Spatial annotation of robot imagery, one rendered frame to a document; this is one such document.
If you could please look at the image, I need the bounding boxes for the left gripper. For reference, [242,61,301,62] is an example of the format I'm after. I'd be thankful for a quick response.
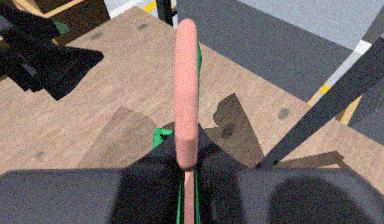
[0,2,104,101]

